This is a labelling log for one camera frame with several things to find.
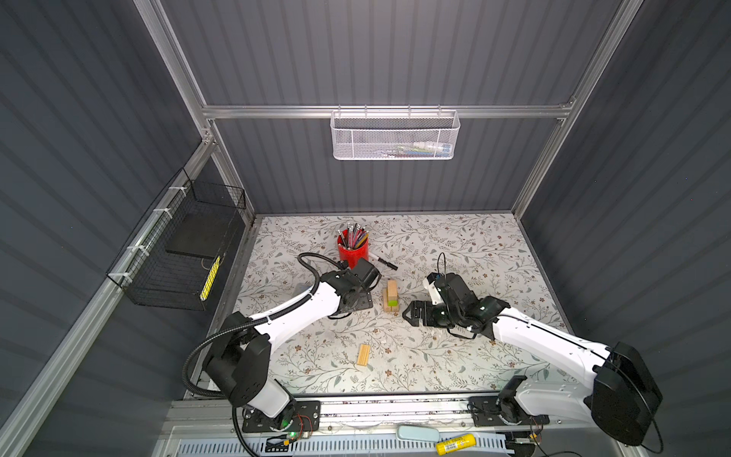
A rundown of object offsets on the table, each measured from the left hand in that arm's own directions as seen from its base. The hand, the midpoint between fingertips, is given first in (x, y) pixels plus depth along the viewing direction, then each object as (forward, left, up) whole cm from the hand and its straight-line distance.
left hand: (357, 301), depth 86 cm
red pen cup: (+21, +1, +3) cm, 21 cm away
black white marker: (+19, -12, -8) cm, 24 cm away
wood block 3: (-14, -1, -7) cm, 16 cm away
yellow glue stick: (-36, -22, -6) cm, 43 cm away
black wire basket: (+4, +47, +19) cm, 51 cm away
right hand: (-7, -17, +1) cm, 18 cm away
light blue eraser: (-34, -14, -6) cm, 37 cm away
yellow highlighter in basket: (-2, +36, +19) cm, 40 cm away
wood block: (+4, -11, 0) cm, 12 cm away
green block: (+1, -11, -4) cm, 12 cm away
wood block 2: (+1, -9, -6) cm, 11 cm away
